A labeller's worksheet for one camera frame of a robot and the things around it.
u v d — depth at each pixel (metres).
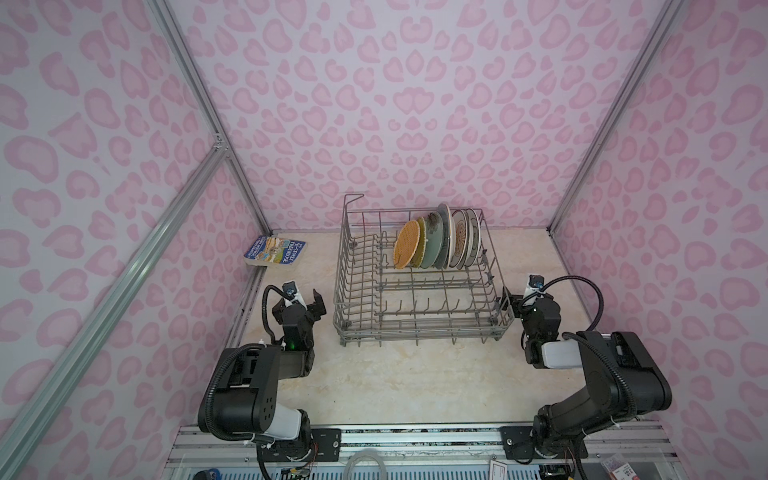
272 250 1.11
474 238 0.93
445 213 0.94
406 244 1.07
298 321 0.69
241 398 0.44
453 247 0.92
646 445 0.73
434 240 0.98
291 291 0.77
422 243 0.94
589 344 0.49
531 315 0.80
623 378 0.44
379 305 0.95
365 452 0.74
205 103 0.83
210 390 0.41
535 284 0.78
